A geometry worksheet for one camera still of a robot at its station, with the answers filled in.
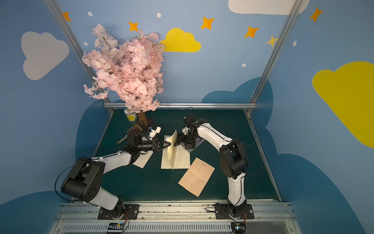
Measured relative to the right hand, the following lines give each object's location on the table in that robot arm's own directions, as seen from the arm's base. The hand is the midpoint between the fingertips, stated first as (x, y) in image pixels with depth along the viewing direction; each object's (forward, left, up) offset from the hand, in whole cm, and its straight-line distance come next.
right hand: (181, 145), depth 89 cm
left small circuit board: (-42, +29, -12) cm, 53 cm away
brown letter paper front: (-15, -11, -12) cm, 22 cm away
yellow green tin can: (+26, +42, -5) cm, 49 cm away
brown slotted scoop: (+5, +45, -9) cm, 46 cm away
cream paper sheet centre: (-5, +4, -8) cm, 10 cm away
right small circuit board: (-39, -33, -13) cm, 53 cm away
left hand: (-4, +5, +8) cm, 10 cm away
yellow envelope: (-7, +5, +6) cm, 10 cm away
